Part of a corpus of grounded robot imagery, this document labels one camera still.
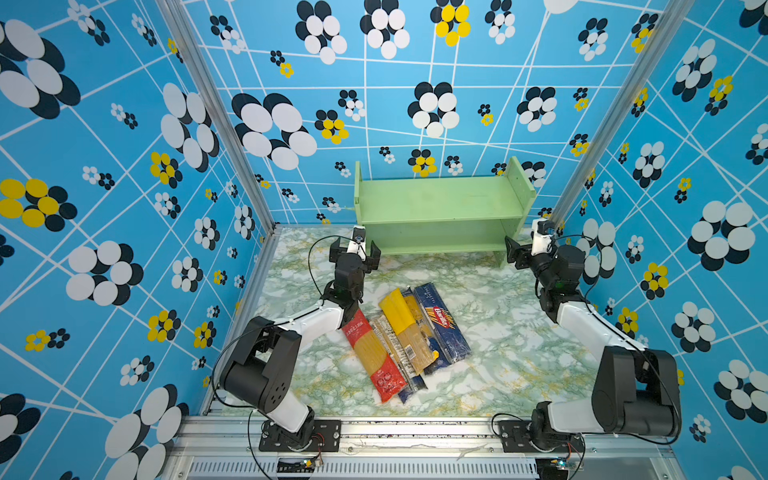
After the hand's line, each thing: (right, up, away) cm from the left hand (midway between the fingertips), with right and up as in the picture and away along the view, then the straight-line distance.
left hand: (357, 239), depth 87 cm
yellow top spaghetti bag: (+12, -22, +4) cm, 26 cm away
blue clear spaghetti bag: (+19, -24, +5) cm, 32 cm away
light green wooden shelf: (+25, +7, 0) cm, 26 cm away
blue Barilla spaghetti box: (+28, -30, -1) cm, 41 cm away
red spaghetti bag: (+12, -22, +5) cm, 25 cm away
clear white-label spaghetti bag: (+11, -31, -1) cm, 33 cm away
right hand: (+48, +1, -2) cm, 48 cm away
